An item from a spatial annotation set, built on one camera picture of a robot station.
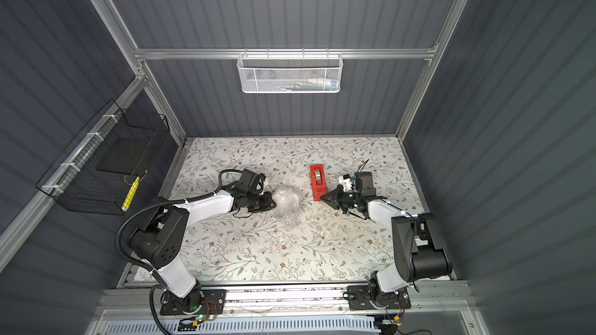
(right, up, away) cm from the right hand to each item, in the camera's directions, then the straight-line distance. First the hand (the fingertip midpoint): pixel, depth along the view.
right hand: (324, 198), depth 87 cm
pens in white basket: (-3, +45, +4) cm, 45 cm away
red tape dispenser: (-2, +7, +9) cm, 12 cm away
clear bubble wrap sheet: (-14, -2, +4) cm, 15 cm away
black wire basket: (-72, +11, -16) cm, 75 cm away
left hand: (-18, -5, +4) cm, 19 cm away
